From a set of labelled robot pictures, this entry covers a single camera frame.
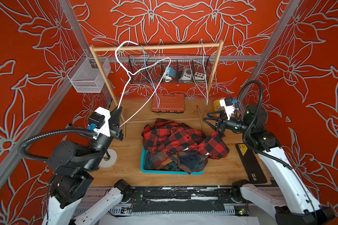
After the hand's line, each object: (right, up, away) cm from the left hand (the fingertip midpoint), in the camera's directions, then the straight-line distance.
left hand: (118, 105), depth 46 cm
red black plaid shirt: (+14, -16, +30) cm, 37 cm away
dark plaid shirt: (+22, -28, +26) cm, 44 cm away
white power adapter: (+29, +22, +45) cm, 58 cm away
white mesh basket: (-36, +21, +42) cm, 59 cm away
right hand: (+33, -5, +16) cm, 37 cm away
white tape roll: (-18, -33, +40) cm, 55 cm away
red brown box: (+17, +4, +66) cm, 69 cm away
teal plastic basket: (+2, -28, +32) cm, 43 cm away
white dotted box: (+39, +22, +49) cm, 66 cm away
